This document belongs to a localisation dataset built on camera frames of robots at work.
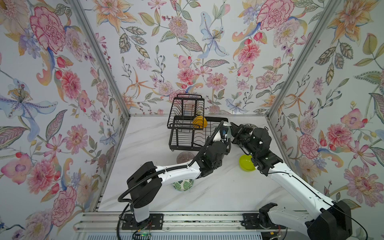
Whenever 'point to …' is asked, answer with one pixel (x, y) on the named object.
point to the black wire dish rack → (189, 129)
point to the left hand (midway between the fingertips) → (221, 129)
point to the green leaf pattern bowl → (183, 185)
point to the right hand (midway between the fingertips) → (229, 119)
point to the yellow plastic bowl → (199, 122)
